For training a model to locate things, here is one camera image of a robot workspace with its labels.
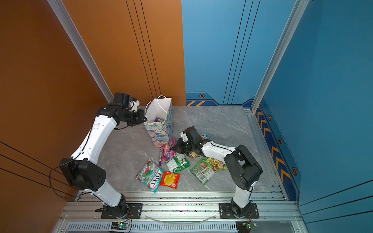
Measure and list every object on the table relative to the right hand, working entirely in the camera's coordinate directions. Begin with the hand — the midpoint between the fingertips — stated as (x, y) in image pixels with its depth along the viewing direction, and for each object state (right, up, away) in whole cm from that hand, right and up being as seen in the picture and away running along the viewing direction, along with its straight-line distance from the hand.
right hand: (171, 148), depth 85 cm
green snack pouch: (+19, -14, +2) cm, 23 cm away
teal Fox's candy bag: (-12, -15, -2) cm, 19 cm away
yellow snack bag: (+27, -9, +3) cm, 29 cm away
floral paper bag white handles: (-10, +17, +14) cm, 24 cm away
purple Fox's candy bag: (-12, +17, +13) cm, 25 cm away
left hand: (-13, +19, -3) cm, 23 cm away
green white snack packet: (+4, -9, +4) cm, 11 cm away
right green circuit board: (+38, -36, -14) cm, 54 cm away
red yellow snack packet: (-1, -17, -2) cm, 17 cm away
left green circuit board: (-24, -35, -14) cm, 45 cm away
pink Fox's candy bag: (-3, -3, +1) cm, 5 cm away
